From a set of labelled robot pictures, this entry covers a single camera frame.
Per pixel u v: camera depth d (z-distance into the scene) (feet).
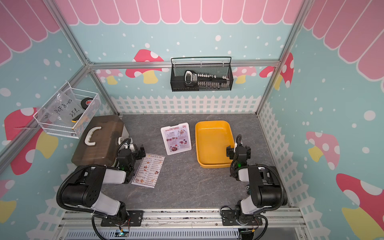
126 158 2.33
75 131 2.12
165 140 2.93
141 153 2.86
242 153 2.37
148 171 2.98
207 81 2.93
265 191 1.46
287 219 2.45
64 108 2.24
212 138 3.60
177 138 3.00
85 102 2.60
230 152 2.79
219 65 2.95
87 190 1.47
